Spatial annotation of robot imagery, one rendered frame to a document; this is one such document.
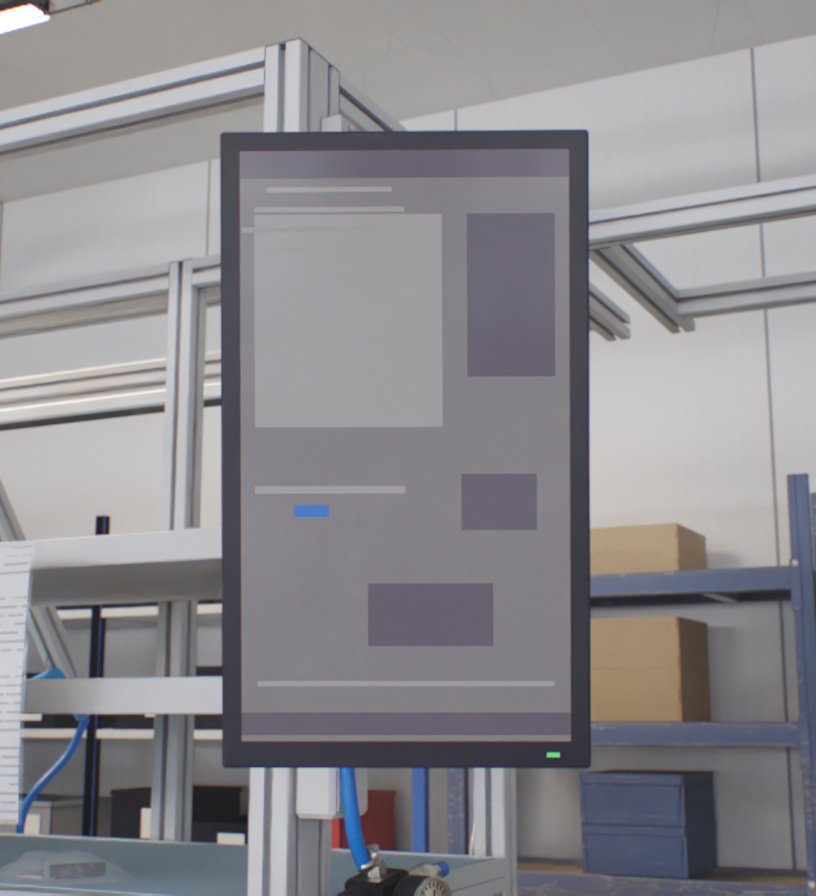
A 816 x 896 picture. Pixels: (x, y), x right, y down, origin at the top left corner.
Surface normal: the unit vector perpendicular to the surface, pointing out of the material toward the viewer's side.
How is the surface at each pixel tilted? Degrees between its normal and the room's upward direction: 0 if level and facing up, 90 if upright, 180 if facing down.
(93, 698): 90
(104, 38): 180
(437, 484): 101
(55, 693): 90
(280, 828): 90
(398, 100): 180
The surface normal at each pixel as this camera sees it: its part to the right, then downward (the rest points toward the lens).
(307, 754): -0.02, 0.00
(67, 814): 0.90, -0.08
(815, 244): -0.44, -0.17
